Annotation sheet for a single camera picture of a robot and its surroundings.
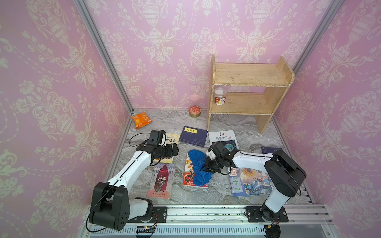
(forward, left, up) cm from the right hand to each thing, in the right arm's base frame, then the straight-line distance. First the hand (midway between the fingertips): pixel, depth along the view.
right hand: (202, 170), depth 86 cm
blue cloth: (-6, +2, +6) cm, 8 cm away
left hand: (+10, +17, +7) cm, 21 cm away
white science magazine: (+23, -19, -2) cm, 30 cm away
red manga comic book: (-1, +8, -2) cm, 8 cm away
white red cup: (+38, -14, +25) cm, 48 cm away
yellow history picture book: (+25, +20, -1) cm, 32 cm away
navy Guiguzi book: (+13, -46, -3) cm, 48 cm away
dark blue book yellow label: (+27, +4, -2) cm, 27 cm away
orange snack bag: (+41, +42, +2) cm, 59 cm away
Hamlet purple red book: (-4, +24, -2) cm, 25 cm away
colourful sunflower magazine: (-7, -25, -3) cm, 26 cm away
